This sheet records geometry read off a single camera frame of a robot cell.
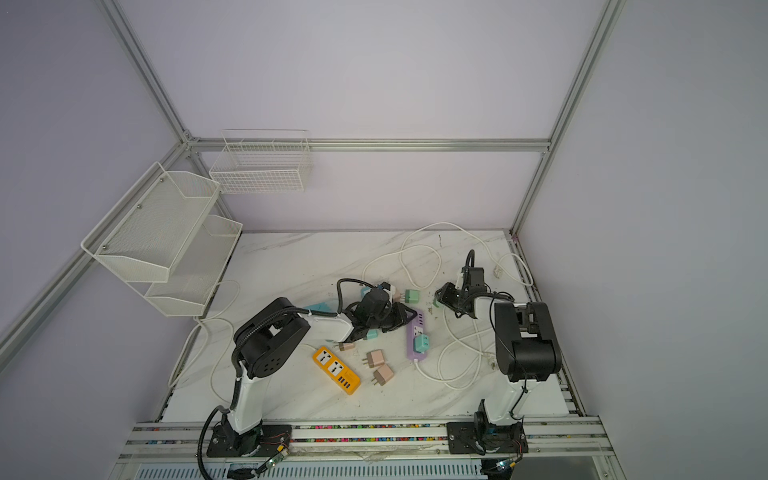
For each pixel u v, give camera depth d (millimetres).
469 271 798
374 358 857
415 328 902
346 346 881
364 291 995
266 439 735
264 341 530
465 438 733
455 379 836
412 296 992
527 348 494
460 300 798
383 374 821
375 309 762
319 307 601
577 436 770
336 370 823
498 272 1050
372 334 780
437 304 972
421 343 819
